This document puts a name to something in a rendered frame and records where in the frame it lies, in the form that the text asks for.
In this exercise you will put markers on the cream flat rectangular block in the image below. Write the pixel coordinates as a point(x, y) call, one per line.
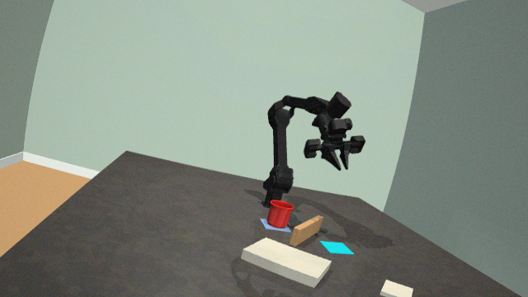
point(392, 289)

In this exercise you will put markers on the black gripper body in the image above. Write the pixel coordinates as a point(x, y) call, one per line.
point(313, 145)

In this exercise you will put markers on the red plastic cup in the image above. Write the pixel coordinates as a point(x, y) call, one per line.
point(279, 214)

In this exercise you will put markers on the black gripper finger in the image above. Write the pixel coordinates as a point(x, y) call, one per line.
point(330, 156)
point(344, 156)

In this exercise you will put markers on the cream flat rectangular slab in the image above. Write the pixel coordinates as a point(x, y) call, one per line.
point(287, 261)

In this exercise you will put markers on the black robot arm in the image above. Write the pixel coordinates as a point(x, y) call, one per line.
point(281, 176)

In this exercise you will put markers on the light wooden plank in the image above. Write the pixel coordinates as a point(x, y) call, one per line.
point(305, 230)

